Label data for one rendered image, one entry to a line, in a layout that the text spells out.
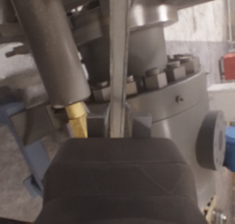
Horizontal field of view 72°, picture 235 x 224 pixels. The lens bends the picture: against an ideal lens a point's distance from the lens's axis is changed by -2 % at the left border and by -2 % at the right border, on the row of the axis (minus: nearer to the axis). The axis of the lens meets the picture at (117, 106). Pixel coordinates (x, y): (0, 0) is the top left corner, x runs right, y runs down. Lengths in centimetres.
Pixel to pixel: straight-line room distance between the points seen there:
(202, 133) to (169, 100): 17
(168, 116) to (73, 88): 29
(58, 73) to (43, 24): 7
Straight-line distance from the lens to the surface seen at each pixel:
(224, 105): 437
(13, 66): 109
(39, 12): 29
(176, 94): 48
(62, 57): 28
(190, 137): 56
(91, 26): 51
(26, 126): 83
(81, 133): 32
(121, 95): 16
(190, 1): 75
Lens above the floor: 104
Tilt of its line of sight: 42 degrees down
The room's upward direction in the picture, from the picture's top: 91 degrees clockwise
